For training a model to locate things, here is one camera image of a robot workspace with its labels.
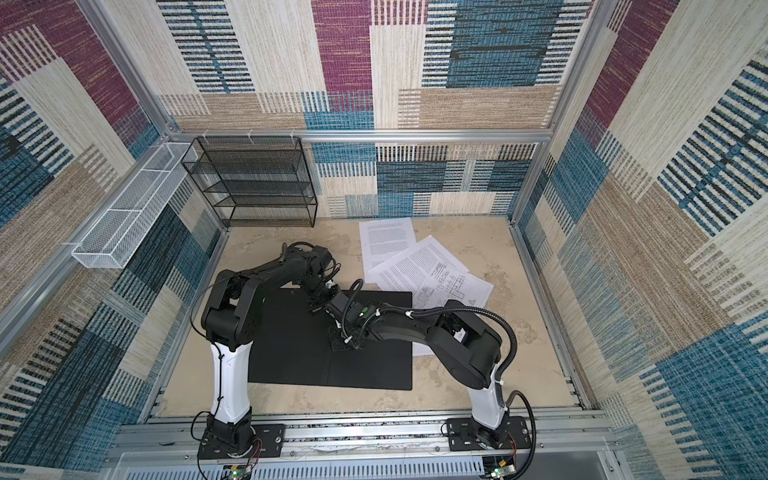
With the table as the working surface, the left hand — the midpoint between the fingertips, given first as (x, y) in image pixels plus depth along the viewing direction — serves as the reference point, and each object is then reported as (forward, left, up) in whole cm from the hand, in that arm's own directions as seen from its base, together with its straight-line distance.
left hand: (343, 312), depth 94 cm
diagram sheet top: (+11, -35, -1) cm, 37 cm away
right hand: (-12, +1, +1) cm, 12 cm away
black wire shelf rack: (+45, +34, +16) cm, 58 cm away
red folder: (-13, +11, +4) cm, 17 cm away
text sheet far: (+32, -13, -2) cm, 34 cm away
